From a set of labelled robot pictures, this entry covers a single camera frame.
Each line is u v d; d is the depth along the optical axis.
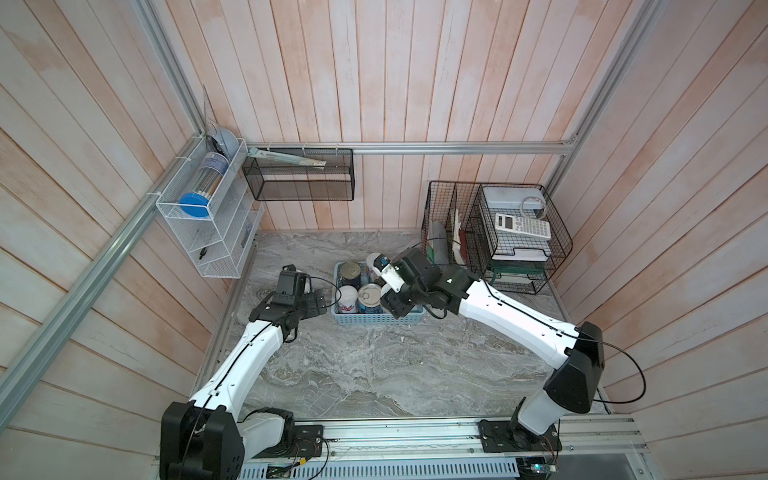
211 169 0.76
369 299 0.88
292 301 0.62
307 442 0.73
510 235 0.91
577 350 0.43
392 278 0.67
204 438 0.39
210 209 0.70
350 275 0.95
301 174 1.04
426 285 0.57
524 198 0.98
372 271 0.71
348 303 0.88
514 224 0.93
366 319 0.90
